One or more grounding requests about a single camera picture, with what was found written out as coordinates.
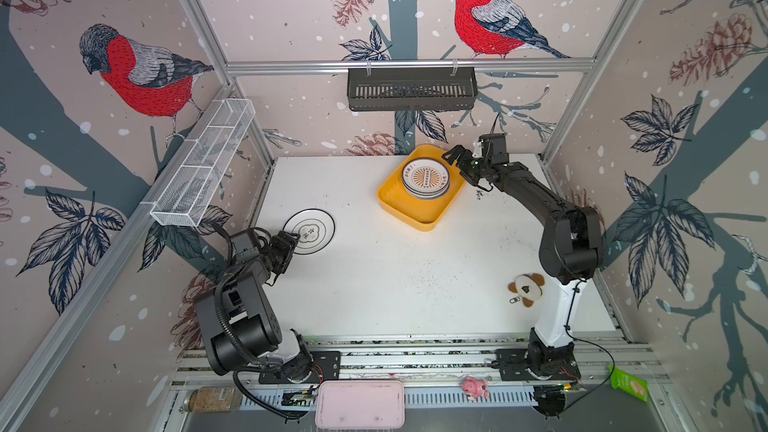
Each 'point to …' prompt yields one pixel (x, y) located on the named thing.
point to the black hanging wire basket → (412, 89)
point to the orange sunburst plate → (426, 175)
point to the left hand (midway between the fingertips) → (293, 241)
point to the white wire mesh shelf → (181, 203)
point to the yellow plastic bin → (396, 206)
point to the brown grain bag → (213, 399)
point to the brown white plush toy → (528, 287)
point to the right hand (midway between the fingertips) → (449, 163)
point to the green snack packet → (635, 386)
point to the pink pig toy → (475, 388)
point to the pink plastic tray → (360, 404)
